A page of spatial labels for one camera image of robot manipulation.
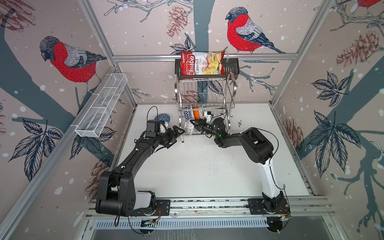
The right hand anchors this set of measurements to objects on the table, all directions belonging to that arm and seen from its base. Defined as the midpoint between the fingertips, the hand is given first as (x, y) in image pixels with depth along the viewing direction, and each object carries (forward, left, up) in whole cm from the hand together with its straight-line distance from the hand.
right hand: (188, 124), depth 90 cm
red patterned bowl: (+9, +1, -1) cm, 10 cm away
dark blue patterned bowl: (+15, +22, -11) cm, 28 cm away
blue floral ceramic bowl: (+9, -2, -2) cm, 10 cm away
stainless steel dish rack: (+37, -9, -12) cm, 40 cm away
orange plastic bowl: (+10, -5, -1) cm, 11 cm away
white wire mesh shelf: (-13, +44, +18) cm, 50 cm away
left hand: (-10, +3, +3) cm, 10 cm away
